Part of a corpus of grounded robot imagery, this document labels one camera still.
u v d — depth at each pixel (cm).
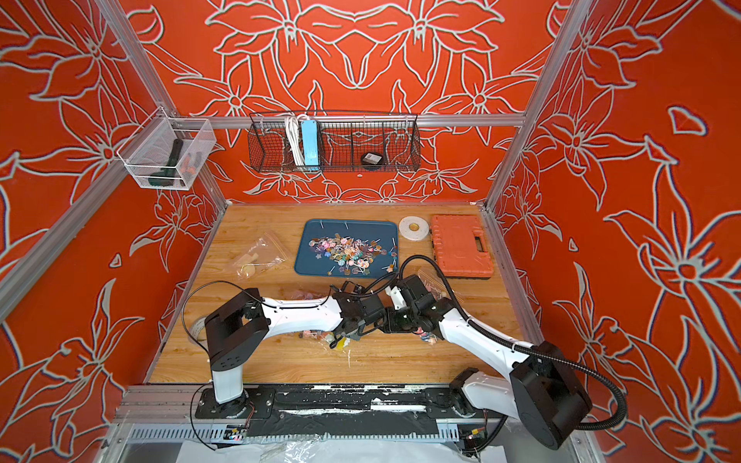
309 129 90
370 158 95
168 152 91
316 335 83
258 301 49
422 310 64
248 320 52
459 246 99
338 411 73
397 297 78
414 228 110
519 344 45
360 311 68
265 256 103
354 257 100
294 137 89
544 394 41
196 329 85
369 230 111
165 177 79
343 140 97
